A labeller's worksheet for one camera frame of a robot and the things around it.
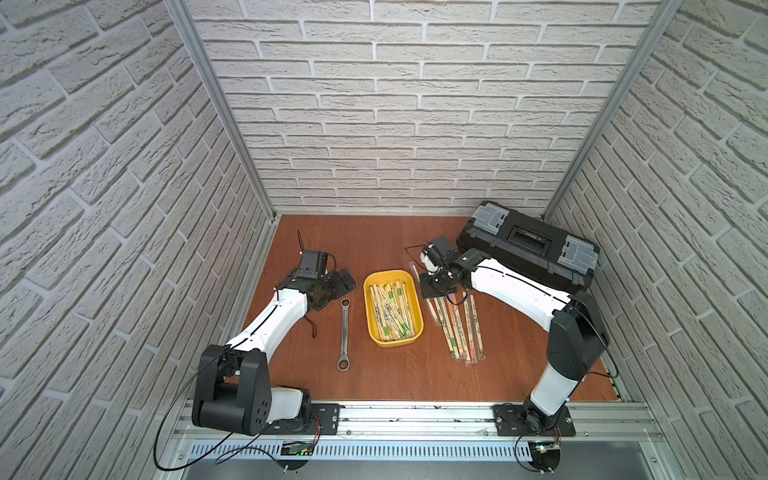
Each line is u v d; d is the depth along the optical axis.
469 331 0.89
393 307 0.92
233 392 0.41
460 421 0.76
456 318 0.92
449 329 0.90
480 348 0.85
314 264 0.68
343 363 0.83
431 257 0.45
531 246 0.89
